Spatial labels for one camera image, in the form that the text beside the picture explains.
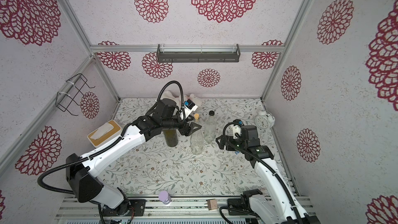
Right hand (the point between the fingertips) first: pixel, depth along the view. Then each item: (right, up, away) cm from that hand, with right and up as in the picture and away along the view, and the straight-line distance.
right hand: (223, 138), depth 79 cm
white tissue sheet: (-71, +3, +19) cm, 74 cm away
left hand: (-14, +8, -5) cm, 17 cm away
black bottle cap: (-6, +13, 0) cm, 14 cm away
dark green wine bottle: (-28, -1, +11) cm, 30 cm away
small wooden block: (-6, -30, -6) cm, 31 cm away
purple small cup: (-28, -25, -9) cm, 38 cm away
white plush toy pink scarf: (-33, +26, +37) cm, 56 cm away
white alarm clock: (+29, +8, +18) cm, 35 cm away
